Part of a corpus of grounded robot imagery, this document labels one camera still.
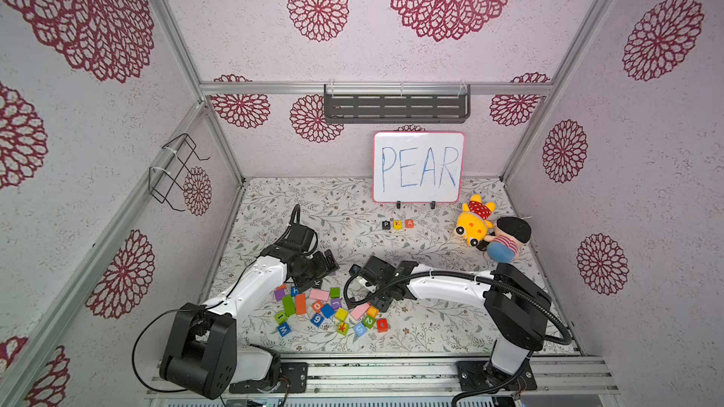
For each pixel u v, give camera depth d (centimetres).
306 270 71
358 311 85
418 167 106
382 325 80
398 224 104
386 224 104
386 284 68
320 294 88
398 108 96
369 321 82
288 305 87
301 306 86
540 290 49
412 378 75
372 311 82
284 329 81
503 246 92
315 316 83
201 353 41
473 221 99
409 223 106
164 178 74
